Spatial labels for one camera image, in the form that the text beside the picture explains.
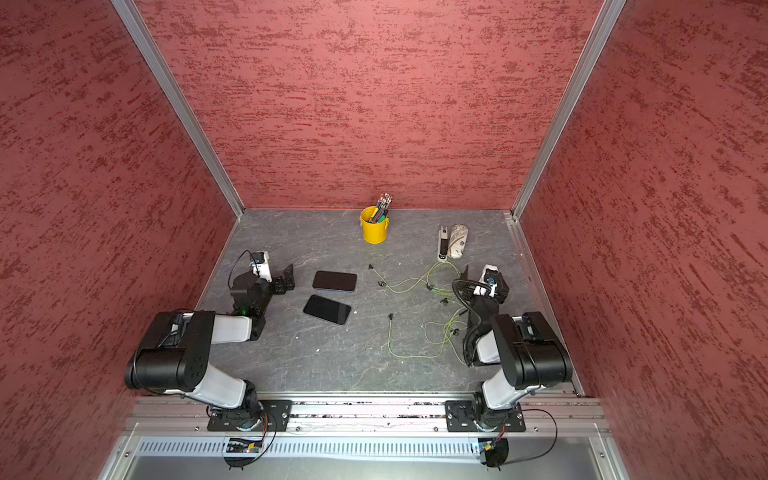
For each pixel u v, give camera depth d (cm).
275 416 74
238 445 73
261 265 81
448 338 87
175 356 45
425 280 100
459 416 74
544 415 71
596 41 76
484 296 76
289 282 87
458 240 108
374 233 109
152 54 78
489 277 74
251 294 72
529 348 46
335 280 101
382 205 101
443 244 104
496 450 71
